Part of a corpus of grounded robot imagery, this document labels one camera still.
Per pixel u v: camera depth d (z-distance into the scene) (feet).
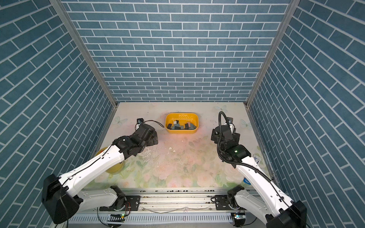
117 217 2.37
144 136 1.96
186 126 3.34
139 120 2.24
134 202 2.42
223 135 1.83
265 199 1.42
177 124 3.45
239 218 2.41
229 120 2.11
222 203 2.40
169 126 3.43
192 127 3.34
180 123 3.52
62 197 1.22
